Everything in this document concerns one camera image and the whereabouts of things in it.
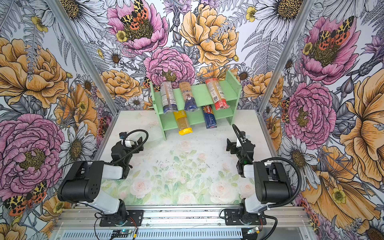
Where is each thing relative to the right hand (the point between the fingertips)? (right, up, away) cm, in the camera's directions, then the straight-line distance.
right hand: (234, 142), depth 94 cm
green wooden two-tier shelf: (-43, +13, +2) cm, 45 cm away
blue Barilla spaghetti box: (-15, +16, +3) cm, 22 cm away
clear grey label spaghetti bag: (-39, +23, -10) cm, 46 cm away
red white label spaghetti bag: (-12, +29, -5) cm, 32 cm away
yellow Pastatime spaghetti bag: (-32, +12, +1) cm, 34 cm away
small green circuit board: (-59, -40, -23) cm, 75 cm away
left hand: (-62, 0, 0) cm, 62 cm away
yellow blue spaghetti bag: (-27, +22, -12) cm, 37 cm away
